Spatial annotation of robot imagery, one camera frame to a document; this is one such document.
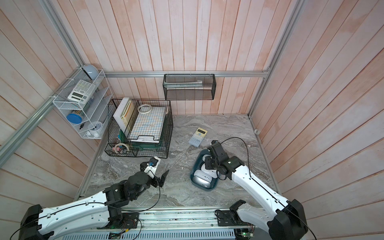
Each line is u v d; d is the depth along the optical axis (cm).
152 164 62
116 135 104
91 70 82
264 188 45
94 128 90
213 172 86
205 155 96
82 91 77
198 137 106
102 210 51
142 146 90
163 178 67
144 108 98
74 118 76
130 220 73
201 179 84
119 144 95
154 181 66
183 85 88
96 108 84
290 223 38
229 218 73
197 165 91
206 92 105
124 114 86
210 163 73
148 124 88
